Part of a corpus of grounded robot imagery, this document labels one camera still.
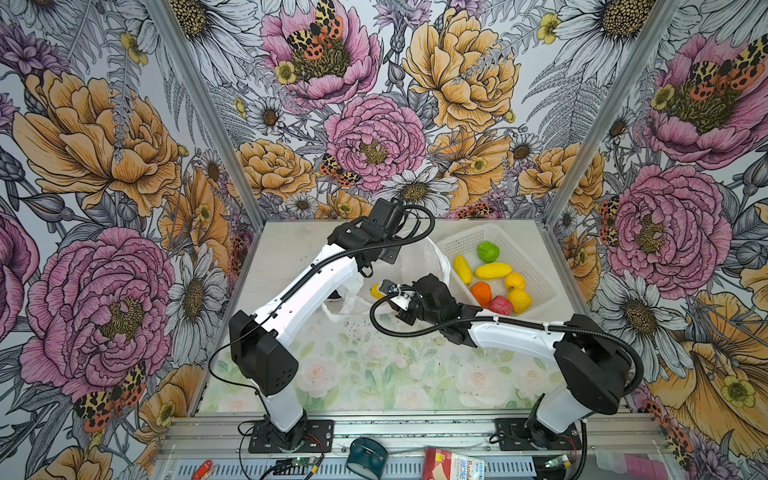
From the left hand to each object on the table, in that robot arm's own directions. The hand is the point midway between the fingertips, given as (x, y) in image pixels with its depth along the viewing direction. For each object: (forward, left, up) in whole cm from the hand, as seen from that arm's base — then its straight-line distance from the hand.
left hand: (380, 249), depth 80 cm
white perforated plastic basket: (+13, -45, -16) cm, 50 cm away
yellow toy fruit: (-5, -42, -19) cm, 46 cm away
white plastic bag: (+2, -11, -6) cm, 12 cm away
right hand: (-8, -3, -12) cm, 15 cm away
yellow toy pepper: (+3, -43, -19) cm, 47 cm away
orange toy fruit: (-2, -31, -19) cm, 37 cm away
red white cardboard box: (-45, -13, -21) cm, 51 cm away
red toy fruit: (-6, -36, -19) cm, 41 cm away
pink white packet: (-46, -58, -23) cm, 77 cm away
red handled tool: (-45, +41, -26) cm, 66 cm away
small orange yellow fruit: (+9, -27, -21) cm, 35 cm away
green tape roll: (-44, +3, -17) cm, 47 cm away
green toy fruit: (+15, -36, -19) cm, 44 cm away
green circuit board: (-43, +18, -25) cm, 53 cm away
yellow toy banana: (+8, -37, -21) cm, 43 cm away
